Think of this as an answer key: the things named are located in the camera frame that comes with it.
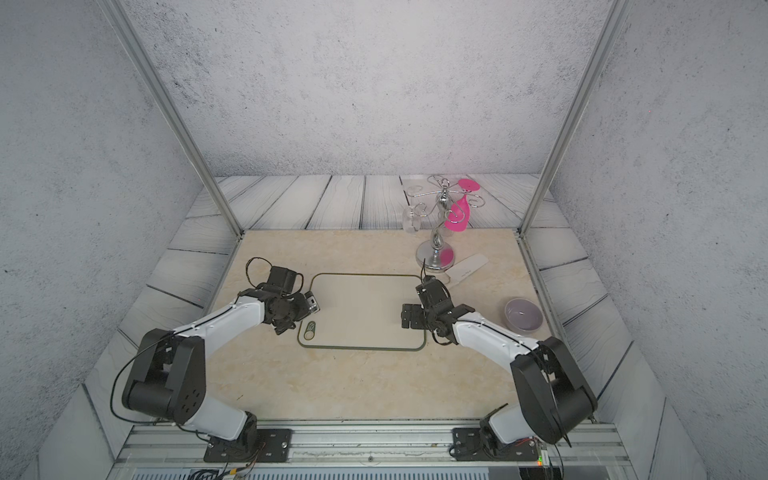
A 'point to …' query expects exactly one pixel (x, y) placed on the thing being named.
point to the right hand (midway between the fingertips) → (418, 314)
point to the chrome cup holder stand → (440, 202)
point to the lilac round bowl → (523, 315)
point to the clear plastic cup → (412, 220)
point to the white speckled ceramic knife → (464, 268)
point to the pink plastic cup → (459, 212)
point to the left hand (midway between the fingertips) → (313, 312)
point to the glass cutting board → (362, 310)
